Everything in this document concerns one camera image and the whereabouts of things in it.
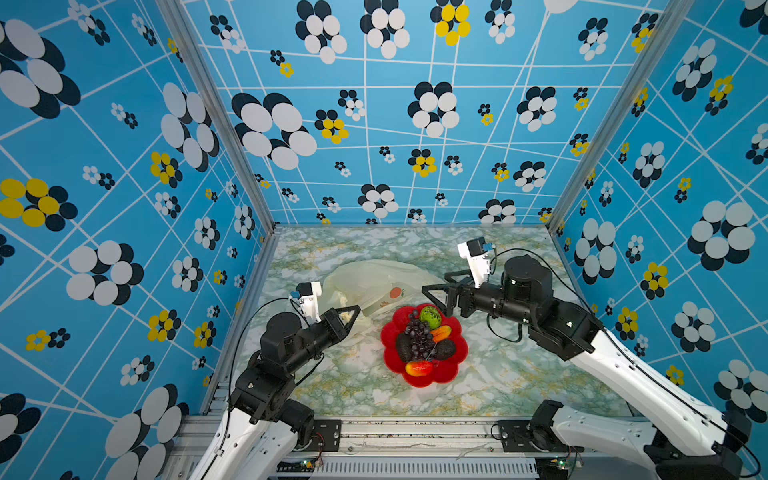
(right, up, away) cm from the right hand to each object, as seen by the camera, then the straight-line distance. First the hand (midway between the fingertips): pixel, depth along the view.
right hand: (437, 283), depth 63 cm
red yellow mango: (-3, -25, +17) cm, 30 cm away
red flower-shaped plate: (+4, -26, +18) cm, 32 cm away
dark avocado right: (+5, -21, +19) cm, 29 cm away
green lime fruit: (+2, -12, +24) cm, 27 cm away
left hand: (-16, -6, +3) cm, 17 cm away
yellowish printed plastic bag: (-16, -3, +27) cm, 31 cm away
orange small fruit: (+5, -17, +24) cm, 30 cm away
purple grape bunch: (-2, -17, +20) cm, 26 cm away
